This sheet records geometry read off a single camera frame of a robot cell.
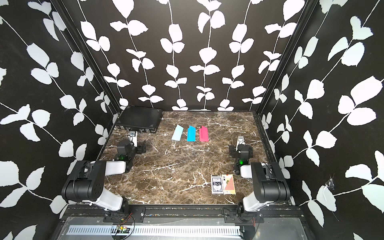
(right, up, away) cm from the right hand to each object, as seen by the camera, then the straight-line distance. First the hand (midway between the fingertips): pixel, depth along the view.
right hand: (239, 142), depth 95 cm
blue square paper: (-32, +4, +12) cm, 34 cm away
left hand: (-66, +3, 0) cm, 66 cm away
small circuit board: (-64, -40, -24) cm, 79 cm away
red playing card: (-9, -23, -11) cm, 27 cm away
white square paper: (-42, +5, +12) cm, 44 cm away
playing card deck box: (-16, -23, -12) cm, 30 cm away
